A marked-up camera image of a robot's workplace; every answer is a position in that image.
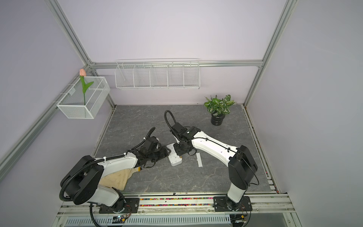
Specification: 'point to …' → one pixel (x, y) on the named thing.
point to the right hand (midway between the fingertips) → (180, 149)
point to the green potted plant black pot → (219, 108)
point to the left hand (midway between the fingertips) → (167, 154)
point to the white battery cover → (199, 160)
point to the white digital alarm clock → (175, 159)
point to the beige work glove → (118, 179)
